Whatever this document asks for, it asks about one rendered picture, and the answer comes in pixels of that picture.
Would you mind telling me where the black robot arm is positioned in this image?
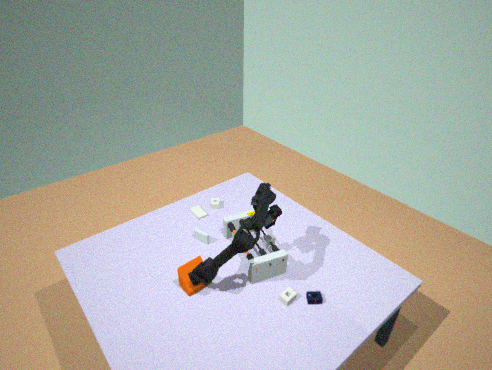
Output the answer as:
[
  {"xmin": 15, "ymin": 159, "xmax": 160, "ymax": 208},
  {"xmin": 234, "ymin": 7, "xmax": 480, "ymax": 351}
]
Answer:
[{"xmin": 188, "ymin": 183, "xmax": 277, "ymax": 286}]

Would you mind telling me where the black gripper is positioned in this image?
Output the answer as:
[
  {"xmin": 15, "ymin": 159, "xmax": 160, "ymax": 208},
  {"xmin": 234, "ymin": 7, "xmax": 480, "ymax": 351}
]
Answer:
[{"xmin": 243, "ymin": 204, "xmax": 282, "ymax": 232}]

